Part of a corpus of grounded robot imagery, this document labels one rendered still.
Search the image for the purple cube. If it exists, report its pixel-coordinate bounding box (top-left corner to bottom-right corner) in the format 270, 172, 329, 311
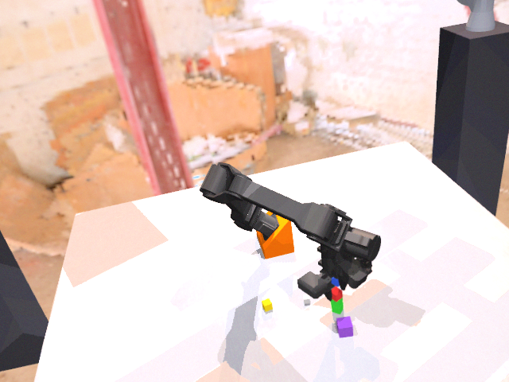
336, 316, 353, 338

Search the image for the red block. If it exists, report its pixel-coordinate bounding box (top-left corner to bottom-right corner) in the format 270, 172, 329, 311
332, 287, 343, 302

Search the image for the yellow block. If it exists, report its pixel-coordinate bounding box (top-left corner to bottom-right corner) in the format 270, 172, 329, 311
262, 299, 273, 312

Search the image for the green block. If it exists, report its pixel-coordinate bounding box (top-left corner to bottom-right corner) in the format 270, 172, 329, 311
332, 302, 344, 314
331, 298, 344, 307

